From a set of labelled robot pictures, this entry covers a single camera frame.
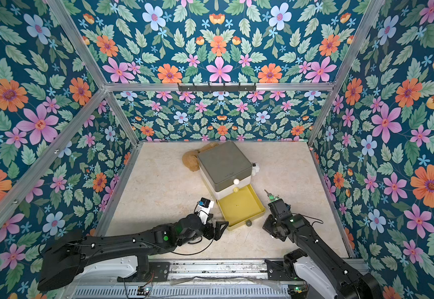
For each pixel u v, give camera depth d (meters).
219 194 0.83
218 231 0.68
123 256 0.51
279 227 0.62
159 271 0.74
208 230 0.67
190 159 0.96
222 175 0.80
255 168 0.96
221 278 0.73
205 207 0.68
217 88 0.93
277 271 0.74
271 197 0.96
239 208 0.89
